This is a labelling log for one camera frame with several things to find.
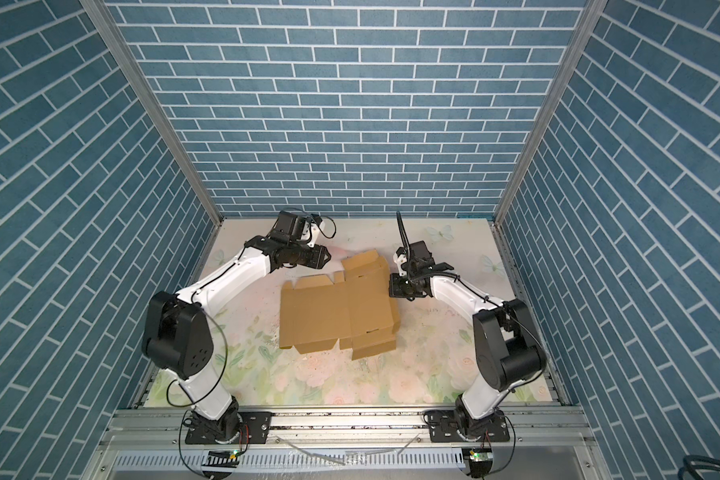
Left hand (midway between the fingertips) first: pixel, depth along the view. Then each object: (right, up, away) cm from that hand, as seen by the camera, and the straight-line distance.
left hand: (325, 254), depth 90 cm
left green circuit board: (-23, -49, -18) cm, 57 cm away
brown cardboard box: (+9, -17, +3) cm, 19 cm away
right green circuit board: (+41, -50, -16) cm, 67 cm away
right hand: (+19, -10, +2) cm, 21 cm away
